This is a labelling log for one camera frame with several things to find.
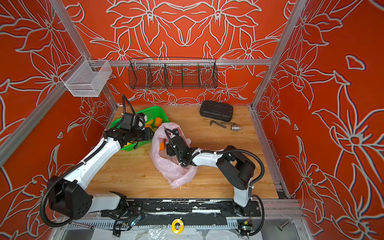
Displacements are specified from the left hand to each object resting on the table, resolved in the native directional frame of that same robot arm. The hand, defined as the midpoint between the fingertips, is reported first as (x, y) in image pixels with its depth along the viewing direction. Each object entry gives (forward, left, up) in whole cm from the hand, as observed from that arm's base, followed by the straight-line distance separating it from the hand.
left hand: (152, 131), depth 81 cm
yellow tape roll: (-40, -20, -17) cm, 48 cm away
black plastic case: (+30, -39, -12) cm, 51 cm away
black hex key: (+22, -39, -18) cm, 48 cm away
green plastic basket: (+21, +5, -12) cm, 25 cm away
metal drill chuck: (+17, -52, -15) cm, 57 cm away
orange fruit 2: (-2, -4, -12) cm, 12 cm away
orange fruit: (+18, +3, -13) cm, 22 cm away
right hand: (-1, -7, -11) cm, 13 cm away
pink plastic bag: (-16, -10, -10) cm, 22 cm away
